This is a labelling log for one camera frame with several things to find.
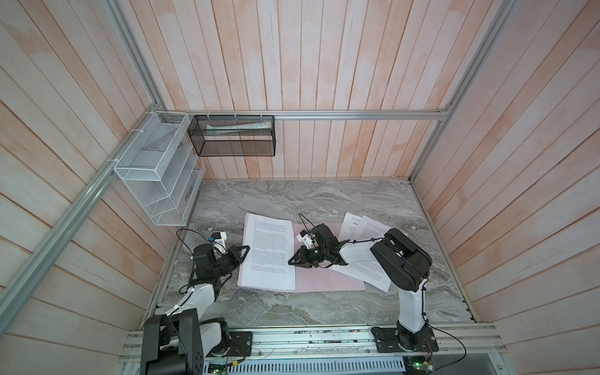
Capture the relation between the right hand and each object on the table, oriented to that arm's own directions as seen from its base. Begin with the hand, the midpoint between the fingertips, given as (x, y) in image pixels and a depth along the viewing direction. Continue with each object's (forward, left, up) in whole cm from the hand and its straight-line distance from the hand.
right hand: (290, 263), depth 90 cm
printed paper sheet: (-2, +9, +3) cm, 9 cm away
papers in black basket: (+40, +31, +34) cm, 61 cm away
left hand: (+2, +15, +7) cm, 16 cm away
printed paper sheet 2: (+18, -26, -1) cm, 32 cm away
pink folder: (-6, -13, +1) cm, 14 cm away
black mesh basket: (+51, +27, +24) cm, 63 cm away
